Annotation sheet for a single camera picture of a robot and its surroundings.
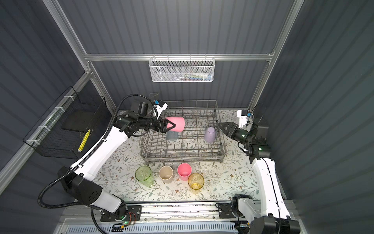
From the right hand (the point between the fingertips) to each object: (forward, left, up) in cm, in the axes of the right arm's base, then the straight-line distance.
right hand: (223, 126), depth 70 cm
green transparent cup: (-19, +39, -15) cm, 46 cm away
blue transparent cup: (+13, +29, -26) cm, 41 cm away
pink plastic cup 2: (-11, +20, -29) cm, 37 cm away
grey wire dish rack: (+12, +8, -32) cm, 35 cm away
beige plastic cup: (-12, +31, -31) cm, 45 cm away
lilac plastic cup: (+8, +4, -18) cm, 20 cm away
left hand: (+2, +25, -2) cm, 25 cm away
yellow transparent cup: (-17, +13, -29) cm, 36 cm away
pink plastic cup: (+3, +21, -2) cm, 22 cm away
